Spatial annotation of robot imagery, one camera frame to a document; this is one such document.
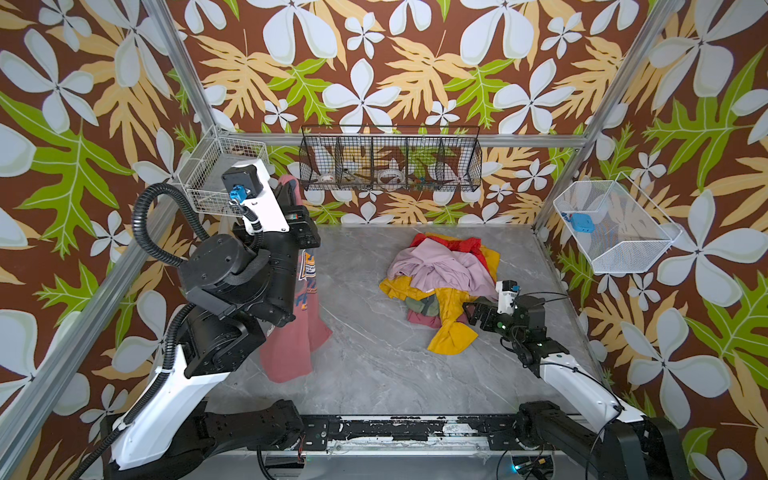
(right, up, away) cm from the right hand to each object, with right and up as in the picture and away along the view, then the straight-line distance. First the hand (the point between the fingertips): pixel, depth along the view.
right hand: (473, 305), depth 86 cm
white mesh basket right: (+39, +23, -3) cm, 46 cm away
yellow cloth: (-5, -8, +1) cm, 10 cm away
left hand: (-41, +25, -41) cm, 63 cm away
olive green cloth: (-12, -1, +7) cm, 14 cm away
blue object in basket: (+32, +24, +1) cm, 40 cm away
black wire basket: (-22, +47, +12) cm, 54 cm away
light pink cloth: (-11, +12, +6) cm, 17 cm away
